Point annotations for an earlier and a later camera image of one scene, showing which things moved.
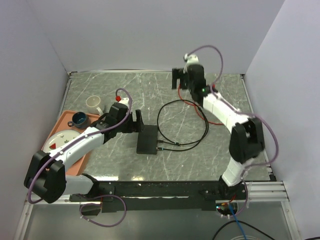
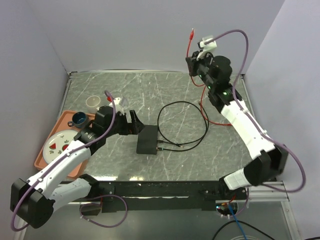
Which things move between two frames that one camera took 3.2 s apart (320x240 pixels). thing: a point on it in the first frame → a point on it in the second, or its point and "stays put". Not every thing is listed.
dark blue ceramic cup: x=79 y=120 stays put
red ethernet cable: x=194 y=105 → x=191 y=38
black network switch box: x=147 y=142 stays put
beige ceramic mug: x=94 y=101 stays put
